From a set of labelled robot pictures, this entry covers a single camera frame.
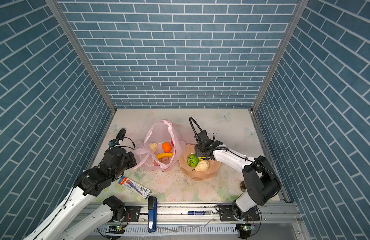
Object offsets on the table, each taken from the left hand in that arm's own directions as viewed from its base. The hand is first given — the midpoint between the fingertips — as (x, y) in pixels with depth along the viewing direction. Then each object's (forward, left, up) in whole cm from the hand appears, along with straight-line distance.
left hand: (136, 154), depth 75 cm
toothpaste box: (-11, +3, -18) cm, 21 cm away
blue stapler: (-24, -9, -15) cm, 29 cm away
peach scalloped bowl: (+11, -27, -14) cm, 33 cm away
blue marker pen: (-23, -32, -17) cm, 43 cm away
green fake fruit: (+2, -29, -12) cm, 31 cm away
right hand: (+10, -33, -11) cm, 37 cm away
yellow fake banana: (+9, -10, -17) cm, 22 cm away
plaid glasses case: (-12, -56, -15) cm, 59 cm away
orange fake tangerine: (+13, -12, -13) cm, 22 cm away
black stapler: (+24, +20, -16) cm, 35 cm away
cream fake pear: (-1, -34, -12) cm, 36 cm away
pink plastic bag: (+17, -9, -5) cm, 20 cm away
